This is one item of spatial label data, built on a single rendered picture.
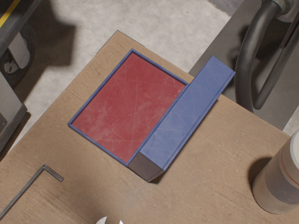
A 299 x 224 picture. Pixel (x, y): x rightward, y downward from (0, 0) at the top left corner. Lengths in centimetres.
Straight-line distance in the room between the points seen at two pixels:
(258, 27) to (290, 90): 49
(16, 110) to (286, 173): 76
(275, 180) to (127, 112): 24
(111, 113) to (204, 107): 17
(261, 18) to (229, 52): 49
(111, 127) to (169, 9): 75
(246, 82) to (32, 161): 40
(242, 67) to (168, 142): 31
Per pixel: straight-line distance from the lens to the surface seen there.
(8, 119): 108
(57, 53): 127
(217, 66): 55
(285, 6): 82
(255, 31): 77
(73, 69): 123
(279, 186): 52
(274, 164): 51
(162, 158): 49
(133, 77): 66
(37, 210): 62
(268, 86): 106
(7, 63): 117
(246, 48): 77
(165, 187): 60
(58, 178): 61
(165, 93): 65
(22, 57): 116
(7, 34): 94
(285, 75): 125
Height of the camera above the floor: 106
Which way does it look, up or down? 66 degrees down
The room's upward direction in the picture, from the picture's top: straight up
